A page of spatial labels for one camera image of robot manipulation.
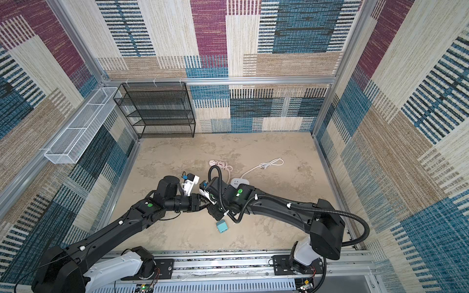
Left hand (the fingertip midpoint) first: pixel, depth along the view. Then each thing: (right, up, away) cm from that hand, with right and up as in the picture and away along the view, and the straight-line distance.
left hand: (211, 201), depth 75 cm
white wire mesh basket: (-54, +22, -3) cm, 58 cm away
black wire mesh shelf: (-36, +45, +34) cm, 67 cm away
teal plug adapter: (+4, -13, +8) cm, 16 cm away
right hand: (+2, -4, +2) cm, 5 cm away
